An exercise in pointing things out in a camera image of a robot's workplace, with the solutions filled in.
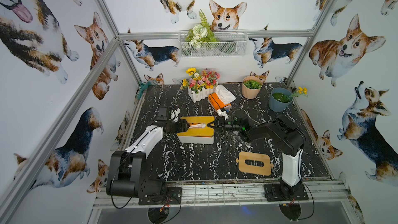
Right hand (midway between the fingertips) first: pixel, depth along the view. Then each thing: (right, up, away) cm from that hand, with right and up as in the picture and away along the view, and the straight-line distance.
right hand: (210, 120), depth 85 cm
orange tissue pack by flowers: (+4, +10, +18) cm, 20 cm away
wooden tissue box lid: (+29, -25, -3) cm, 39 cm away
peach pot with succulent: (+27, +20, +18) cm, 39 cm away
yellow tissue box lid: (-2, -6, 0) cm, 6 cm away
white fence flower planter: (-6, +22, +16) cm, 28 cm away
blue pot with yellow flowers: (+47, +12, +19) cm, 52 cm away
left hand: (-15, -1, +5) cm, 16 cm away
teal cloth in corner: (-53, +22, +36) cm, 68 cm away
